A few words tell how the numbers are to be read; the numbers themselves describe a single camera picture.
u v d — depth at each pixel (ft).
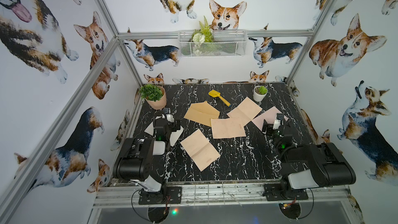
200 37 2.71
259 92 3.39
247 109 3.46
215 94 3.72
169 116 2.73
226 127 3.20
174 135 3.05
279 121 2.57
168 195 2.37
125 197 2.46
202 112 3.43
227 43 3.03
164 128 2.36
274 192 2.40
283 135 2.26
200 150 2.90
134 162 1.48
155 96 3.11
